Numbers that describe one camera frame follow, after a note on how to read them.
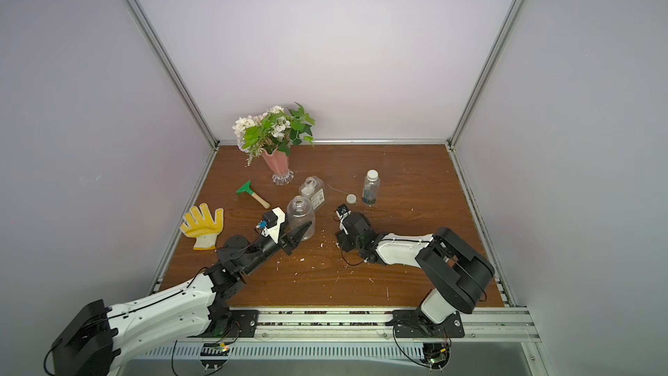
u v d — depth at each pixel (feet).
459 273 1.44
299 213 2.12
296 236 2.15
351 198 3.29
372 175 2.94
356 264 2.26
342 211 2.64
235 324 2.38
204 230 3.02
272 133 2.81
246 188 3.30
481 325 2.44
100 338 1.34
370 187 3.29
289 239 2.15
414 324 2.37
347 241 2.67
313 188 2.97
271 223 1.98
